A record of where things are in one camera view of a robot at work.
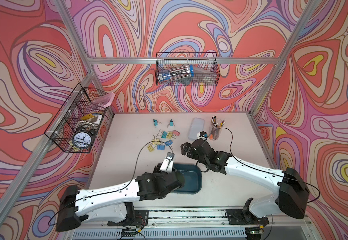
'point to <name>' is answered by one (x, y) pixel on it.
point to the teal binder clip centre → (164, 134)
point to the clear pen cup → (215, 127)
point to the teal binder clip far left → (155, 122)
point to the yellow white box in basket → (94, 117)
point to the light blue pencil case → (196, 126)
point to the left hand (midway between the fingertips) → (170, 167)
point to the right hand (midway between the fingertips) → (187, 152)
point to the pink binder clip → (176, 132)
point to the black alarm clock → (82, 138)
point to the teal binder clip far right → (171, 123)
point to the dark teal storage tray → (193, 176)
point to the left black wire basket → (76, 124)
